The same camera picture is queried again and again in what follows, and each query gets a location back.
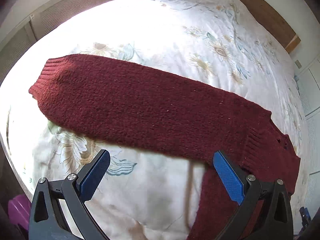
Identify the white floral bed duvet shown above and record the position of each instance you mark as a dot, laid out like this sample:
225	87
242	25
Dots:
146	195

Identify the dark red knit sweater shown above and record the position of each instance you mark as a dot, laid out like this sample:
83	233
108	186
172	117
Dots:
132	105

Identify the wooden bed headboard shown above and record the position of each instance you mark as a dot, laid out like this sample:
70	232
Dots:
274	23

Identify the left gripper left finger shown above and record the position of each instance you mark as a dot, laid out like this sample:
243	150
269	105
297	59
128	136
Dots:
47	220

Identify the purple plastic container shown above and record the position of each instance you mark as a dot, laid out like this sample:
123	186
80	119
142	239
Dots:
19	211

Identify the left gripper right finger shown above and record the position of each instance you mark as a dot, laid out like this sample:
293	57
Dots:
275	218

